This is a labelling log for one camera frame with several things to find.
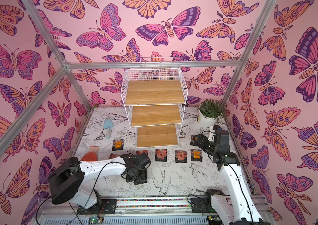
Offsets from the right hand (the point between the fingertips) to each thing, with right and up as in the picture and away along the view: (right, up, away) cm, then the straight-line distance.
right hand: (195, 139), depth 78 cm
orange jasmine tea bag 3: (-1, 0, -4) cm, 4 cm away
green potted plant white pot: (+12, +16, +14) cm, 25 cm away
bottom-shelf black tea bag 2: (-20, -13, +14) cm, 27 cm away
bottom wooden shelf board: (-23, -1, +22) cm, 32 cm away
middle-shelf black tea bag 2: (-6, -13, +14) cm, 20 cm away
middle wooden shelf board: (-23, +13, +3) cm, 27 cm away
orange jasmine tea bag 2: (+4, -13, +14) cm, 19 cm away
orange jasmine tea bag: (-50, -6, +19) cm, 54 cm away
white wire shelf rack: (-26, +43, +19) cm, 53 cm away
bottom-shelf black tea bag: (-32, -12, +16) cm, 38 cm away
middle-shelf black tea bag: (-51, -13, +14) cm, 54 cm away
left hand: (-29, -24, +5) cm, 38 cm away
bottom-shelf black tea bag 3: (-30, -19, -4) cm, 36 cm away
